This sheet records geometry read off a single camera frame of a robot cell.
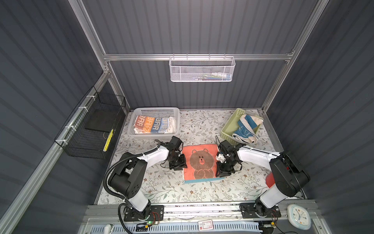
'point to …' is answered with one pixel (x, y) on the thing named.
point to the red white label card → (205, 224)
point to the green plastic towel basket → (230, 126)
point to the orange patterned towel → (151, 124)
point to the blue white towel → (244, 131)
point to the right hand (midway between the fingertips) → (218, 176)
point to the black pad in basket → (102, 120)
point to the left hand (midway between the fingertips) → (186, 167)
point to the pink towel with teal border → (200, 161)
